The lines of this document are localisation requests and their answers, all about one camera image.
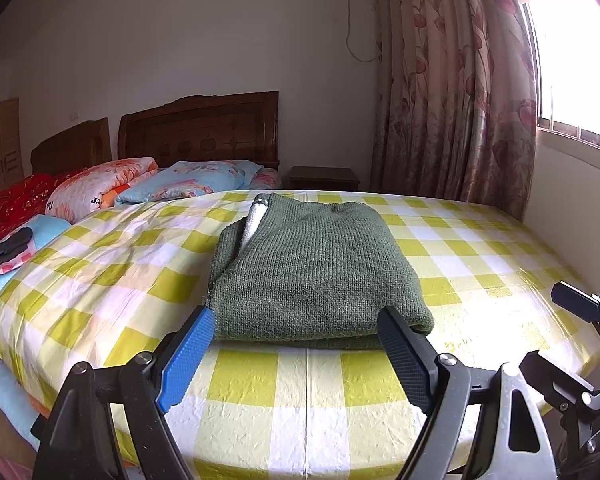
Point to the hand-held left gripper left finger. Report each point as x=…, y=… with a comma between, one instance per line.
x=185, y=360

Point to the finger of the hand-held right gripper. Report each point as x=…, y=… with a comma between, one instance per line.
x=577, y=300
x=555, y=377

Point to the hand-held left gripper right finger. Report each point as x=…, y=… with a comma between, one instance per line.
x=405, y=360

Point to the green knit sweater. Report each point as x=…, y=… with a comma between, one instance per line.
x=315, y=270

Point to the yellow checkered bed sheet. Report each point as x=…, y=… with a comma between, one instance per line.
x=130, y=280

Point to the blue floral pillow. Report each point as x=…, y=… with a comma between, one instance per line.
x=190, y=180

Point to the dark wooden nightstand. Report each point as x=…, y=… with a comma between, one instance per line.
x=325, y=177

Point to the small pink floral pillow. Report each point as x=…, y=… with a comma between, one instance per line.
x=269, y=178

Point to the pink cloth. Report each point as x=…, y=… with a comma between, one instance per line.
x=7, y=466

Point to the black object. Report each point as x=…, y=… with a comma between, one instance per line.
x=12, y=245

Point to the large wooden headboard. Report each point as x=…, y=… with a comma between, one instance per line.
x=205, y=130

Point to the red pillow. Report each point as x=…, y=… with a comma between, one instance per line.
x=20, y=197

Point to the small wooden headboard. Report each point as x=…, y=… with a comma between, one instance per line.
x=70, y=147

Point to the pink floral curtain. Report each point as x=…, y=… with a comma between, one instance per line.
x=445, y=85

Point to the barred window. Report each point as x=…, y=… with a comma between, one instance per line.
x=575, y=45

